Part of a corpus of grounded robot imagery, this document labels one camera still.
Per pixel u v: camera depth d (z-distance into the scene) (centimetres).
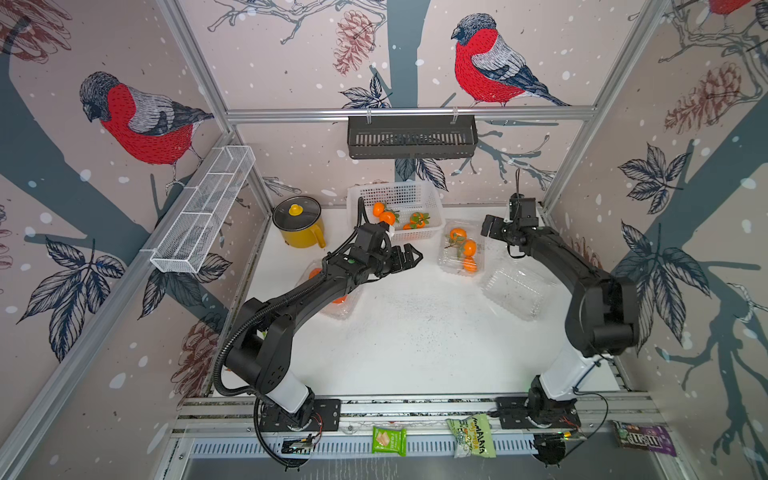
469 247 102
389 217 111
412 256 76
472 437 70
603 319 48
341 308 85
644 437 69
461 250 104
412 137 104
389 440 69
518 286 98
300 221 106
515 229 76
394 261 75
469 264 98
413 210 122
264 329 44
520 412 74
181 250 70
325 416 73
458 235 107
